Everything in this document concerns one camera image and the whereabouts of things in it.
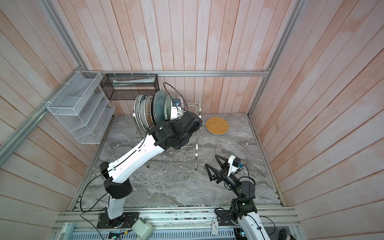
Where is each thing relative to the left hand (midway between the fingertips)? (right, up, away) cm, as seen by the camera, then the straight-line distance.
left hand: (175, 119), depth 68 cm
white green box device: (-15, -51, -1) cm, 53 cm away
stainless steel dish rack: (+5, -23, +30) cm, 38 cm away
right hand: (+17, -20, +2) cm, 27 cm away
